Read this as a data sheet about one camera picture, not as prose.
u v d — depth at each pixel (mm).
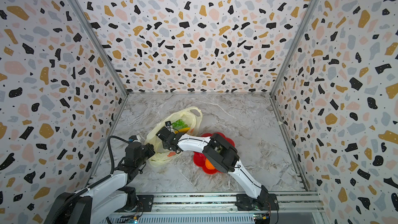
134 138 789
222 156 548
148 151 791
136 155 670
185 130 968
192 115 948
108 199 548
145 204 737
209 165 817
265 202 652
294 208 756
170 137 744
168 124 855
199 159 869
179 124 1003
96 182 499
